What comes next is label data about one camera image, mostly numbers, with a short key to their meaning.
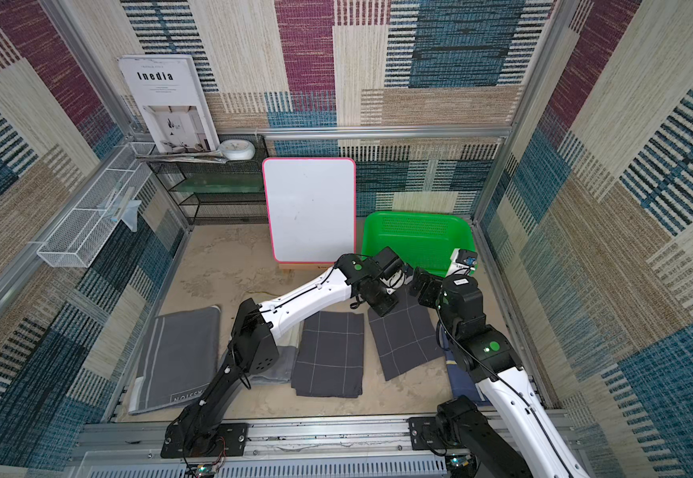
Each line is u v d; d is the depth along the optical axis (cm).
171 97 78
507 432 46
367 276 62
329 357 85
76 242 70
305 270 105
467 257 59
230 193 89
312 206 93
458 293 50
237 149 89
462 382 81
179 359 85
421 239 111
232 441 73
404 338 87
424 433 74
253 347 52
